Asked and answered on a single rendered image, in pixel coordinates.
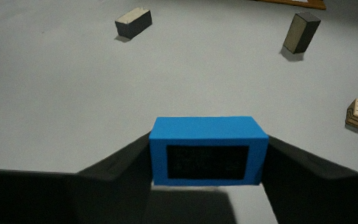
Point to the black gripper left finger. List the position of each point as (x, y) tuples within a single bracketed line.
[(116, 194)]

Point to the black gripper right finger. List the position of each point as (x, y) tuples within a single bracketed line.
[(303, 188)]

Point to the blue rectangular block with black label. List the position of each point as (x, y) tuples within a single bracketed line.
[(207, 151)]

